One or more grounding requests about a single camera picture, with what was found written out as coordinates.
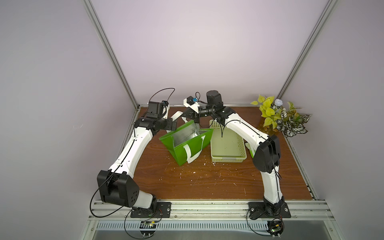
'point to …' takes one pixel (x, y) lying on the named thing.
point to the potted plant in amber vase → (287, 120)
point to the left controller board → (147, 228)
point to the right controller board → (275, 228)
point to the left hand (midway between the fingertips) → (171, 120)
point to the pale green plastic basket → (226, 146)
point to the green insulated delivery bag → (186, 142)
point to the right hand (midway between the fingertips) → (180, 110)
